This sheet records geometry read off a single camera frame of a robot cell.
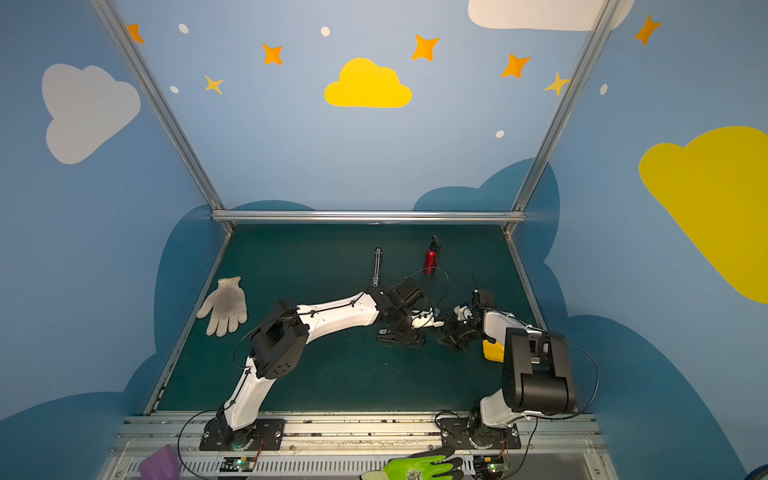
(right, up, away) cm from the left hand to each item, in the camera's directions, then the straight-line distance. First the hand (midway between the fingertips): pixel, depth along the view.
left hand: (423, 332), depth 88 cm
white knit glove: (-64, +6, +10) cm, 65 cm away
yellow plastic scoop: (+21, -6, +1) cm, 22 cm away
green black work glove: (-1, -27, -17) cm, 32 cm away
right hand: (+5, 0, +3) cm, 6 cm away
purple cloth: (-65, -27, -17) cm, 73 cm away
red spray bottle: (+5, +22, +14) cm, 27 cm away
